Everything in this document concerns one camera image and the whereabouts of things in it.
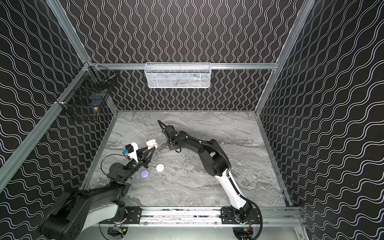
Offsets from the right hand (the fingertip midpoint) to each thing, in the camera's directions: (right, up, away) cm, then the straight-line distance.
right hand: (176, 144), depth 102 cm
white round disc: (-9, -13, -12) cm, 20 cm away
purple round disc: (-17, -16, -15) cm, 27 cm away
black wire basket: (-54, +36, -9) cm, 66 cm away
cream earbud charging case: (-10, +3, -25) cm, 28 cm away
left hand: (-7, +1, -27) cm, 28 cm away
